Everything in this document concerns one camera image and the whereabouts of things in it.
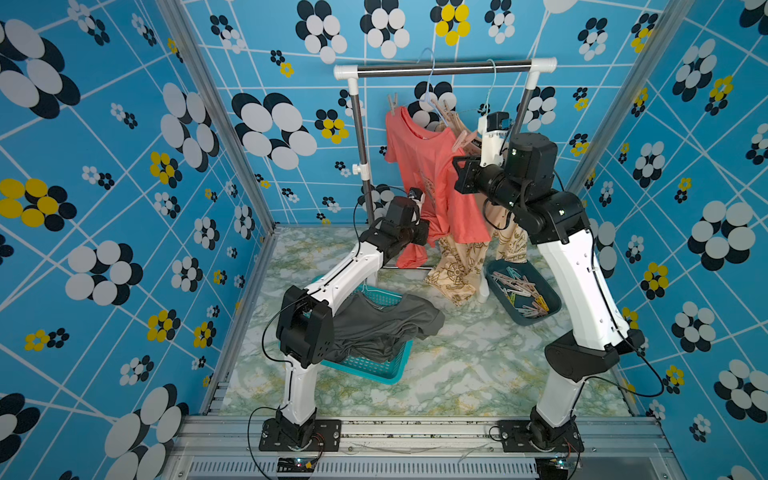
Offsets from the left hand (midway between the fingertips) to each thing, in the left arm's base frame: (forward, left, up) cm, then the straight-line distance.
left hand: (428, 220), depth 87 cm
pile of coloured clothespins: (-10, -33, -24) cm, 42 cm away
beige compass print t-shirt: (-3, -12, -21) cm, 25 cm away
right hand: (-7, -4, +25) cm, 27 cm away
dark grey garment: (-25, +18, -21) cm, 38 cm away
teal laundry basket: (-36, +11, -25) cm, 45 cm away
